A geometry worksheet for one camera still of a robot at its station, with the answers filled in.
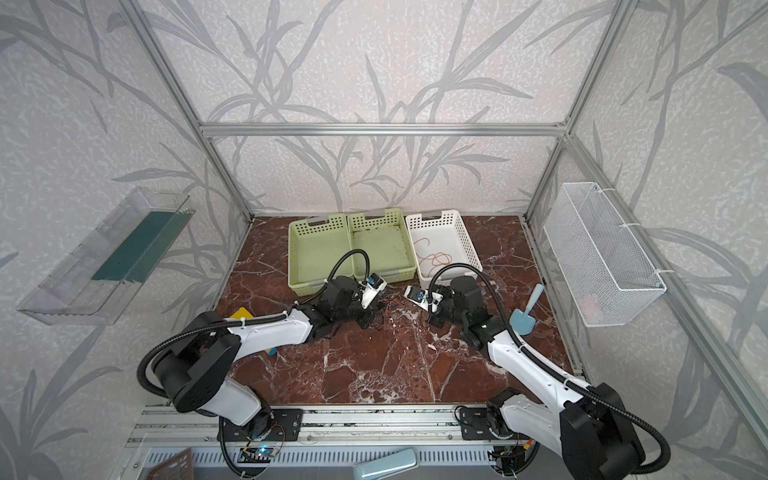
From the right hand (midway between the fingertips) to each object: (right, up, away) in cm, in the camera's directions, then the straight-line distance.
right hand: (420, 290), depth 82 cm
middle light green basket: (-11, +13, +28) cm, 33 cm away
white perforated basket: (+9, +13, +31) cm, 35 cm away
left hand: (-11, -5, +5) cm, 13 cm away
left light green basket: (-39, +11, +30) cm, 50 cm away
